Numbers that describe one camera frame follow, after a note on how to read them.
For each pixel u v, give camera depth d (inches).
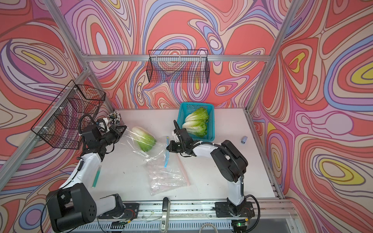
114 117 36.4
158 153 34.1
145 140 34.6
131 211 28.8
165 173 33.0
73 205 16.1
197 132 38.8
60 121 27.8
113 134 28.3
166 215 27.1
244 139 38.5
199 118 41.0
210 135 39.0
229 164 19.9
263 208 29.7
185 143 28.9
